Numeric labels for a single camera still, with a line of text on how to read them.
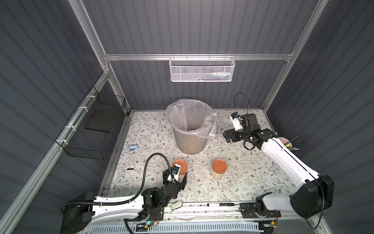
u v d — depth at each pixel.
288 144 0.88
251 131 0.61
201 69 1.12
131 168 0.87
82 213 0.46
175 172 0.66
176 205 0.74
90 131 0.74
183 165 0.75
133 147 0.97
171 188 0.62
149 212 0.67
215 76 0.92
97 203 0.48
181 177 0.74
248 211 0.73
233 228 0.70
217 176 0.83
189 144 0.94
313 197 0.39
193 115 0.94
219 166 0.81
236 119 0.72
